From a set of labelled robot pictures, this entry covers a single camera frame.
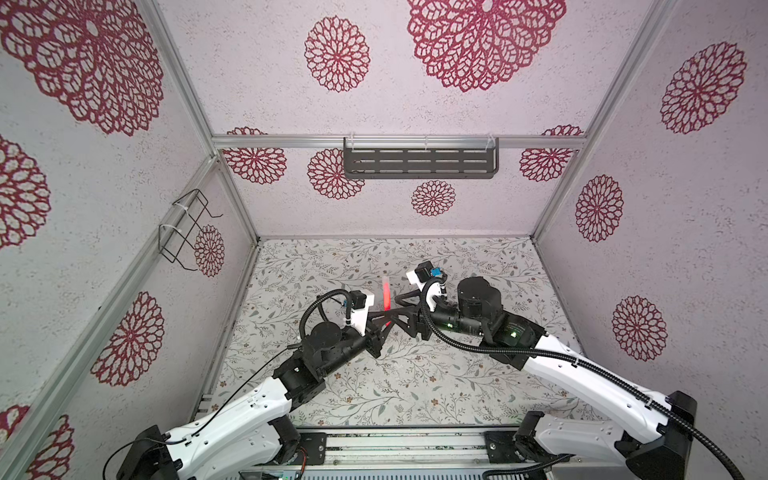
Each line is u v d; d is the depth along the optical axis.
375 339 0.60
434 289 0.56
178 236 0.76
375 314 0.63
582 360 0.45
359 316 0.59
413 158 0.92
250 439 0.58
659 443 0.38
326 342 0.52
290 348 0.62
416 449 0.76
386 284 0.63
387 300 0.65
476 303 0.49
